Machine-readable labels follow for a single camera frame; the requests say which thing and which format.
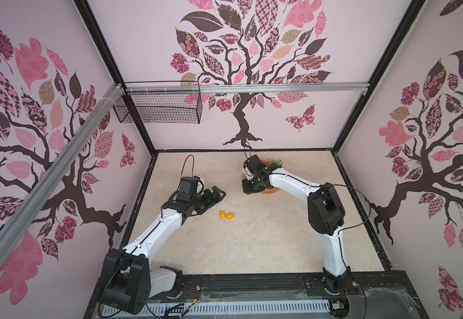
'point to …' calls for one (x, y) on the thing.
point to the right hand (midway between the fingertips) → (244, 187)
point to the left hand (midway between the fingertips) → (220, 202)
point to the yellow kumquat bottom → (229, 216)
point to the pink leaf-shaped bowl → (263, 191)
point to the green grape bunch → (277, 162)
